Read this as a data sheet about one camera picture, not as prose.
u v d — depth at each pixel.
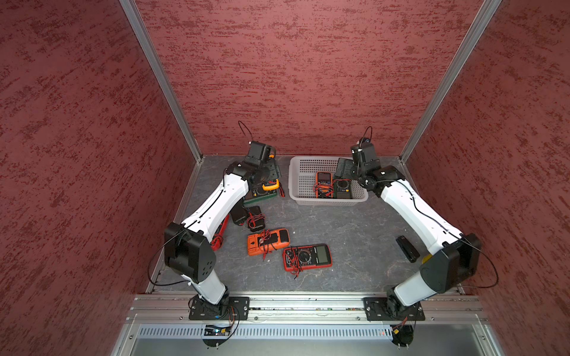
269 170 0.76
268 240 0.85
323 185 1.03
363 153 0.60
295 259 0.81
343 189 1.03
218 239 0.85
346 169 0.74
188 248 0.43
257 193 1.03
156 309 0.75
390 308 0.66
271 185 0.81
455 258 0.42
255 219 0.92
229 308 0.73
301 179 1.10
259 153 0.63
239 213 0.93
